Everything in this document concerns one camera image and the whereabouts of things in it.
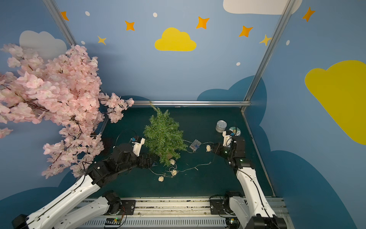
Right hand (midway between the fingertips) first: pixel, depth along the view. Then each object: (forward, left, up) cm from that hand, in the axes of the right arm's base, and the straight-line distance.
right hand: (214, 143), depth 82 cm
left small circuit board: (-40, +52, -18) cm, 68 cm away
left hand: (-10, +34, +4) cm, 36 cm away
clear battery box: (+2, +11, -8) cm, 13 cm away
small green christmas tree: (-5, +28, +12) cm, 31 cm away
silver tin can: (+22, -9, -11) cm, 26 cm away
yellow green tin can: (+19, -19, -12) cm, 30 cm away
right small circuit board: (-36, -10, -19) cm, 42 cm away
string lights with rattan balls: (-12, +23, -14) cm, 30 cm away
